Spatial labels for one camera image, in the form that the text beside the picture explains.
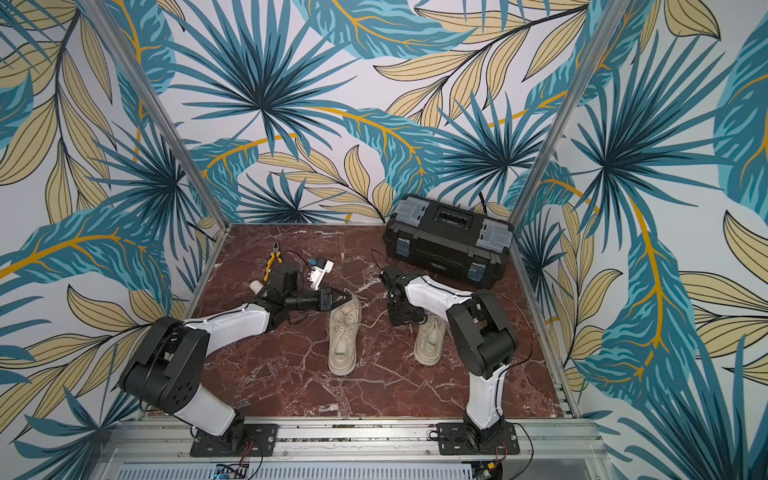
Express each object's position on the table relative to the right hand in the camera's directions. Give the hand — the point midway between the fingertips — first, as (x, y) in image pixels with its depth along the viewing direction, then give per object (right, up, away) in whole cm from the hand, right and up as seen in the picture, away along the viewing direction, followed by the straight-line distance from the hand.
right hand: (405, 318), depth 94 cm
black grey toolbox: (+14, +24, 0) cm, 28 cm away
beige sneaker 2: (+7, -5, -9) cm, 12 cm away
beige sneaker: (-18, -2, -9) cm, 20 cm away
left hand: (-17, +7, -10) cm, 21 cm away
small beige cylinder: (-48, +10, +1) cm, 49 cm away
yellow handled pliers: (-46, +20, +15) cm, 52 cm away
